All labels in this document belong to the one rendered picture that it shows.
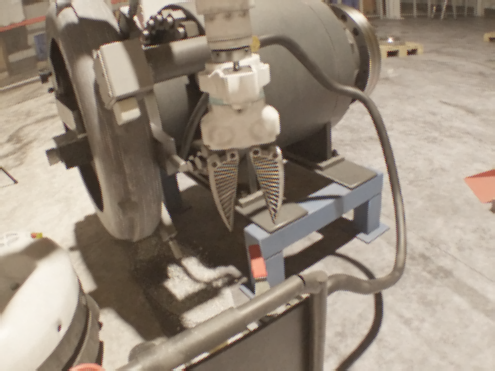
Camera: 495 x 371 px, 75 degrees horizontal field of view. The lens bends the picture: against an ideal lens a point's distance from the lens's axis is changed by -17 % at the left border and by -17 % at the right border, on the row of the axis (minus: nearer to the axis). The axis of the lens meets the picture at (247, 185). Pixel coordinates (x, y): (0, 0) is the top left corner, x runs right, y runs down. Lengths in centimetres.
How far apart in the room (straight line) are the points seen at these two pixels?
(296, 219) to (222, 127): 68
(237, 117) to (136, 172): 40
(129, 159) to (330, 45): 74
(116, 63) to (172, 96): 38
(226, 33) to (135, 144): 41
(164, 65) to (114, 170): 25
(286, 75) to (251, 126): 63
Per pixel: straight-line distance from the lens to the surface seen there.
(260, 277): 59
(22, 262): 108
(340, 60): 127
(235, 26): 46
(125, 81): 70
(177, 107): 107
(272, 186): 55
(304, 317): 54
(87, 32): 86
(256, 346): 51
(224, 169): 52
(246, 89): 40
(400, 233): 103
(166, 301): 129
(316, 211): 118
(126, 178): 85
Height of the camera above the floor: 87
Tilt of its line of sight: 28 degrees down
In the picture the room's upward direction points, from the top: 7 degrees counter-clockwise
